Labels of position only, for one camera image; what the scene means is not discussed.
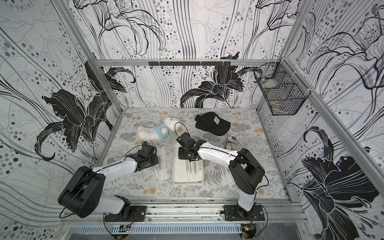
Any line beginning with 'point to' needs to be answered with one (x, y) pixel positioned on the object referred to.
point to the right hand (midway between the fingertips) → (183, 153)
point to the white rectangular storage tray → (185, 171)
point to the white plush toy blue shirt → (161, 129)
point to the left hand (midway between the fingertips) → (156, 161)
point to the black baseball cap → (210, 122)
